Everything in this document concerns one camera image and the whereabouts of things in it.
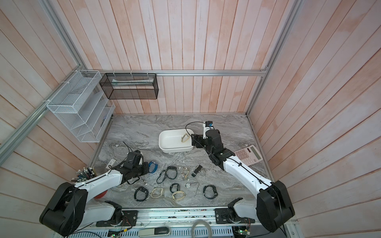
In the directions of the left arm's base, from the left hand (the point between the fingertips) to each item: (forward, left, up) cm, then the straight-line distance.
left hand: (149, 169), depth 90 cm
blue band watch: (0, -5, +3) cm, 5 cm away
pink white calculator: (+9, -63, +3) cm, 64 cm away
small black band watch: (-11, -19, +2) cm, 22 cm away
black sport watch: (-13, +1, +4) cm, 14 cm away
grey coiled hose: (-27, -31, 0) cm, 41 cm away
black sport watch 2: (-15, -39, +4) cm, 42 cm away
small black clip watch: (+1, -31, 0) cm, 31 cm away
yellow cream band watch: (-14, -19, +2) cm, 24 cm away
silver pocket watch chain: (-10, -24, 0) cm, 26 cm away
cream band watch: (-14, -7, 0) cm, 15 cm away
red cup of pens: (-9, +28, +15) cm, 33 cm away
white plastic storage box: (+23, -15, -1) cm, 28 cm away
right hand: (+13, -29, +19) cm, 38 cm away
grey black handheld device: (-32, -7, +1) cm, 33 cm away
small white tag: (+4, +25, 0) cm, 26 cm away
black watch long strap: (-1, -14, +4) cm, 15 cm away
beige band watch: (+25, -20, 0) cm, 32 cm away
